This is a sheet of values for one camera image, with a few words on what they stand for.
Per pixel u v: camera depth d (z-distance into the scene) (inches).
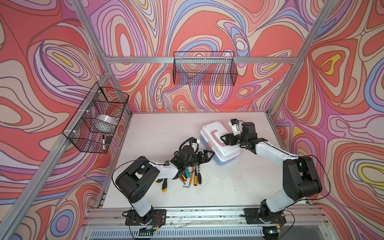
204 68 37.9
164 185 32.3
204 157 31.6
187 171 34.8
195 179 33.2
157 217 28.5
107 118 28.9
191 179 33.9
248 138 27.9
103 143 28.3
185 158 27.2
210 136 35.5
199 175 34.0
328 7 27.2
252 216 28.8
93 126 28.5
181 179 33.5
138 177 19.7
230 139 31.6
